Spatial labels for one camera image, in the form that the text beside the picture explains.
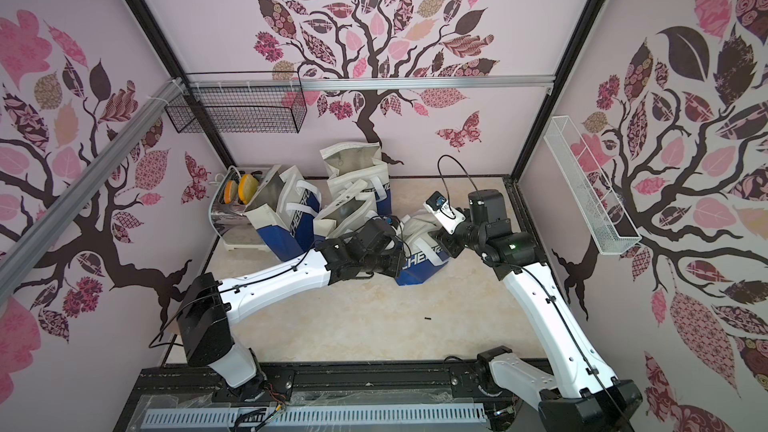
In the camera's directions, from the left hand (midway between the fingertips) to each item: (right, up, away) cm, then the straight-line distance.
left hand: (402, 267), depth 78 cm
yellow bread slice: (-48, +22, +13) cm, 55 cm away
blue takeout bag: (-32, +15, +3) cm, 36 cm away
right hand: (+10, +11, -6) cm, 16 cm away
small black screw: (+8, -17, +7) cm, 20 cm away
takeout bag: (-17, +30, +16) cm, 38 cm away
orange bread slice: (-53, +21, +12) cm, 58 cm away
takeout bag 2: (+6, +2, +2) cm, 7 cm away
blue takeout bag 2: (-14, +16, +1) cm, 21 cm away
